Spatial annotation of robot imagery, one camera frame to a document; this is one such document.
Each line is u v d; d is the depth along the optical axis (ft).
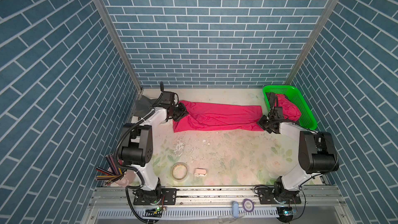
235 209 2.24
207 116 3.36
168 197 2.43
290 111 3.16
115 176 2.32
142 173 1.78
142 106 3.36
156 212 2.36
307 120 3.16
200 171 2.63
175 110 2.68
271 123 2.37
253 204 2.37
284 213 2.31
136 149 1.58
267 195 2.42
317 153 1.55
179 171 2.69
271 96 3.45
